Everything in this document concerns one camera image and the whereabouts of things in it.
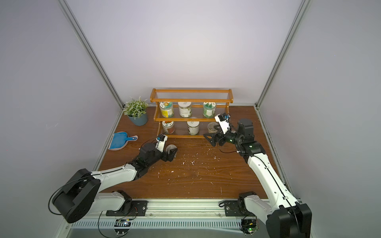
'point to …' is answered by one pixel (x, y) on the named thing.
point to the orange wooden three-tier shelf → (222, 97)
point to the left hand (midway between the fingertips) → (173, 146)
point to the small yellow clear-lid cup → (211, 128)
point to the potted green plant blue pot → (135, 109)
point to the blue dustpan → (119, 140)
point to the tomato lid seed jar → (169, 126)
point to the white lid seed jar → (185, 109)
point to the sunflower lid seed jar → (166, 108)
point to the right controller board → (249, 226)
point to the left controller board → (122, 226)
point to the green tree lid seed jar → (209, 108)
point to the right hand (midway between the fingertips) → (211, 127)
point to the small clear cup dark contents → (171, 147)
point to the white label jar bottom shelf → (193, 127)
